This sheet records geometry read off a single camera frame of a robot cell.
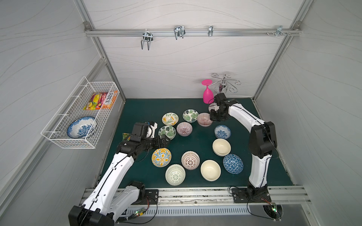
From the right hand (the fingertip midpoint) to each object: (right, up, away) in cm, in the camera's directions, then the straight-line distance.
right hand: (211, 117), depth 95 cm
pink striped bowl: (-19, -8, +4) cm, 21 cm away
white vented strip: (-15, -46, -25) cm, 54 cm away
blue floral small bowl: (+8, -10, +3) cm, 14 cm away
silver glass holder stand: (+7, +22, -4) cm, 24 cm away
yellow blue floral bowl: (-33, -25, -8) cm, 42 cm away
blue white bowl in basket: (-66, -3, -32) cm, 73 cm away
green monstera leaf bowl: (-30, -10, +3) cm, 31 cm away
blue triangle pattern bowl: (+11, -27, -11) cm, 32 cm away
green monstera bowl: (-14, +1, +13) cm, 19 cm away
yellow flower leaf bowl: (-29, -1, +10) cm, 31 cm away
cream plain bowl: (+6, -19, -4) cm, 21 cm away
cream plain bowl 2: (-3, -31, -13) cm, 34 cm away
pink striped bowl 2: (-4, -2, +3) cm, 6 cm away
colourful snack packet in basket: (-62, +10, -22) cm, 67 cm away
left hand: (-30, -12, -20) cm, 37 cm away
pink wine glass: (-1, +15, +3) cm, 16 cm away
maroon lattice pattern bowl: (-15, -26, -9) cm, 31 cm away
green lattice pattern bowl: (-24, -33, -15) cm, 43 cm away
